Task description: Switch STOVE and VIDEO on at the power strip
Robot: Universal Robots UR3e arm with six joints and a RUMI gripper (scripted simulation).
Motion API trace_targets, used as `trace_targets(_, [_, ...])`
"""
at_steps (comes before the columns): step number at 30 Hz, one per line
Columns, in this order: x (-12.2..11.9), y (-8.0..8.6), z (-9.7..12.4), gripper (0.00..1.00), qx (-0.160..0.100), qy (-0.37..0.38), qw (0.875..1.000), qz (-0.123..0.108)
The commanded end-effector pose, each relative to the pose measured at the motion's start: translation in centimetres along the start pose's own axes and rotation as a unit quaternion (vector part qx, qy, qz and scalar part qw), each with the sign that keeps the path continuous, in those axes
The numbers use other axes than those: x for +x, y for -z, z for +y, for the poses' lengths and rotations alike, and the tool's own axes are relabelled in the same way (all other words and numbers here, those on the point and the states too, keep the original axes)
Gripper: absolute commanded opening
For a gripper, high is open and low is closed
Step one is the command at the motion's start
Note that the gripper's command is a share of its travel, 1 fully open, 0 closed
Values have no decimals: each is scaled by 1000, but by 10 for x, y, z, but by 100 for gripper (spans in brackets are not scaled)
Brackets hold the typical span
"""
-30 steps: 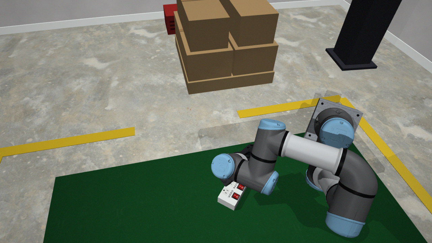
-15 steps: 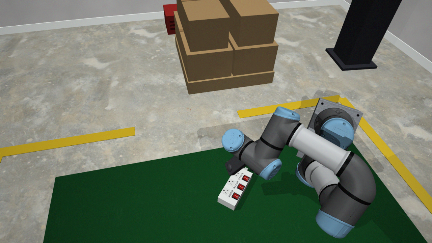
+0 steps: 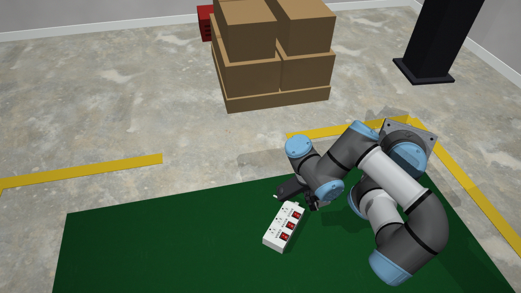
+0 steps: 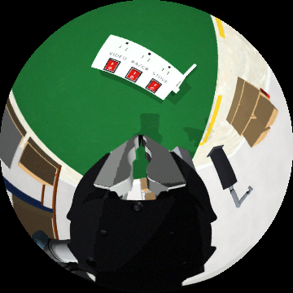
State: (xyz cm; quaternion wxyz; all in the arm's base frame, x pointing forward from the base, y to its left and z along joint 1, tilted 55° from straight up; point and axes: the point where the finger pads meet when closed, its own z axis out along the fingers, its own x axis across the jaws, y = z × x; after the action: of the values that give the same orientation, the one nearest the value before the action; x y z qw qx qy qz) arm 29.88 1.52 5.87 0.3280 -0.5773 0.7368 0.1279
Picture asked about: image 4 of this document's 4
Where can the white power strip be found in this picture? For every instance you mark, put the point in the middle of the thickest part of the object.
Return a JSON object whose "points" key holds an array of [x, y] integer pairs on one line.
{"points": [[141, 66]]}

